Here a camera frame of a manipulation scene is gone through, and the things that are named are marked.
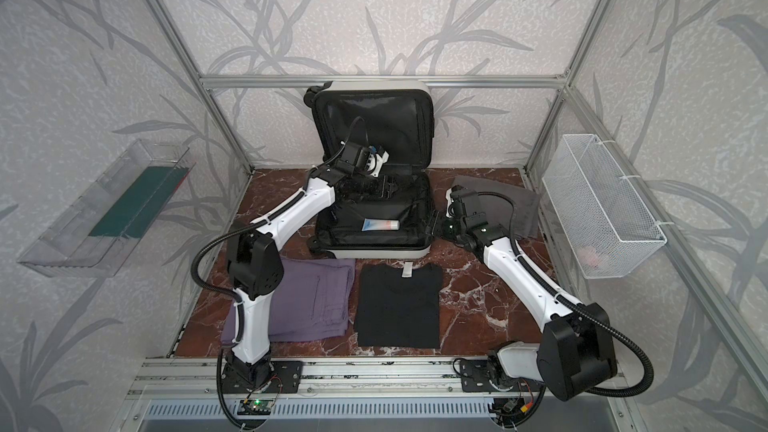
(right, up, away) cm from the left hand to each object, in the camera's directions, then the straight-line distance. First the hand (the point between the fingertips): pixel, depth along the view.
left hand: (398, 180), depth 89 cm
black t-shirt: (0, -36, -4) cm, 37 cm away
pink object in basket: (+48, -20, -16) cm, 54 cm away
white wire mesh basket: (+43, -12, -29) cm, 53 cm away
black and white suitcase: (-3, -12, +15) cm, 20 cm away
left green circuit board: (-34, -56, -18) cm, 68 cm away
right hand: (+9, -10, -5) cm, 14 cm away
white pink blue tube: (-6, -15, +11) cm, 19 cm away
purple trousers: (-24, -35, -6) cm, 43 cm away
